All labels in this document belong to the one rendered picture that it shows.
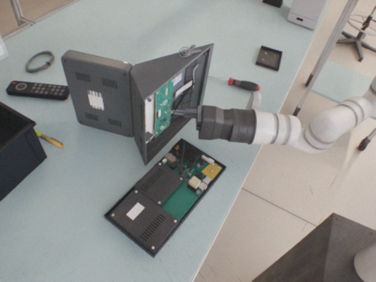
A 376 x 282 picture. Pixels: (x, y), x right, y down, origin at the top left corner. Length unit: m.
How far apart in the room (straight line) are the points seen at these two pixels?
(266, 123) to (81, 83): 0.40
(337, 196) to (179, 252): 1.65
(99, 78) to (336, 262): 0.73
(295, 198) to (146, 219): 1.48
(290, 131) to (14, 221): 0.60
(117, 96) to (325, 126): 0.45
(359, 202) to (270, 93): 1.42
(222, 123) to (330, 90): 1.77
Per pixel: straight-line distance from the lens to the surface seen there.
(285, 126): 0.65
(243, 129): 0.61
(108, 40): 1.06
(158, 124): 0.63
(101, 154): 0.70
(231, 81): 0.89
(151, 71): 0.57
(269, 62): 1.05
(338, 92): 2.35
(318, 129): 0.67
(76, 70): 0.64
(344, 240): 0.91
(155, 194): 0.61
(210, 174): 0.66
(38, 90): 0.87
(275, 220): 1.84
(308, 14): 1.32
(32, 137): 0.65
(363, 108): 0.79
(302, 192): 2.01
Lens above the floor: 1.56
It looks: 51 degrees down
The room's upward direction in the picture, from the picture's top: 9 degrees clockwise
